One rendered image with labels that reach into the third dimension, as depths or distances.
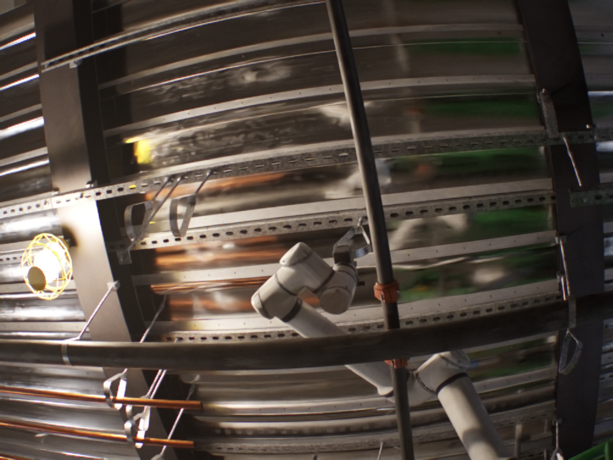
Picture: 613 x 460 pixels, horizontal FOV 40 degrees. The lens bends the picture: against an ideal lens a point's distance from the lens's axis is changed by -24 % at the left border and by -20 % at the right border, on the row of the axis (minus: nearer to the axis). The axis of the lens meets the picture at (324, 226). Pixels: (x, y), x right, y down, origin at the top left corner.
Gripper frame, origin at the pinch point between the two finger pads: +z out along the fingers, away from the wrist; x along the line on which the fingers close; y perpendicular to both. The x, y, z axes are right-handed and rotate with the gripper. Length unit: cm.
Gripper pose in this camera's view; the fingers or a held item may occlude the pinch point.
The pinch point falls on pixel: (350, 255)
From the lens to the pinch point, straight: 320.4
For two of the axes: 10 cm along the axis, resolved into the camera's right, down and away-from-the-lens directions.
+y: 9.7, -1.1, -1.9
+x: -1.7, -9.3, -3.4
